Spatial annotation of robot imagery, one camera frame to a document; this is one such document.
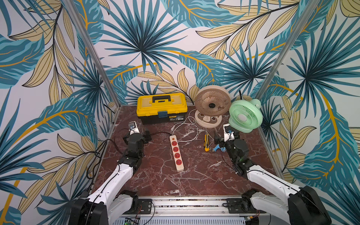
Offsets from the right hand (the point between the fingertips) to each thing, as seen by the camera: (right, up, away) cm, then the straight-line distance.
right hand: (224, 128), depth 81 cm
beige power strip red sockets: (-28, -16, +9) cm, 34 cm away
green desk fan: (+14, +8, +5) cm, 17 cm away
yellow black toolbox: (-37, +13, +16) cm, 42 cm away
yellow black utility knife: (-8, -11, +14) cm, 20 cm away
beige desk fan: (-5, +16, +9) cm, 19 cm away
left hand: (-50, -1, +1) cm, 50 cm away
